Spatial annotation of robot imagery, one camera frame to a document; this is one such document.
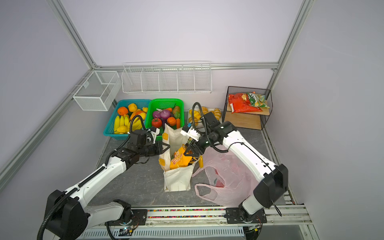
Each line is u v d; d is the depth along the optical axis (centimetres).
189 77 108
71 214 39
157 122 105
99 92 99
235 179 83
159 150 70
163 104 121
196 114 115
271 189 40
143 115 108
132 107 112
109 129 101
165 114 108
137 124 104
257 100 96
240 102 97
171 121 108
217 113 114
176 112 113
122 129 100
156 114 110
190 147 62
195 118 113
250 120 118
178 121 110
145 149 67
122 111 108
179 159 77
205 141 63
